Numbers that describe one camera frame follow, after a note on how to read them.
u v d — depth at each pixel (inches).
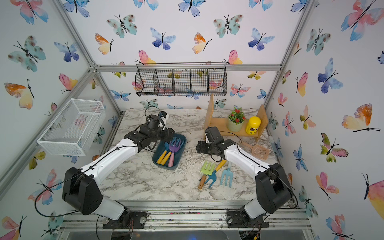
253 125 35.9
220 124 39.8
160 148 38.0
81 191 16.3
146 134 24.4
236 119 35.7
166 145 38.9
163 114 28.8
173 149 38.0
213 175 34.9
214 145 25.9
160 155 37.0
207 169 35.8
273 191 17.0
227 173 35.0
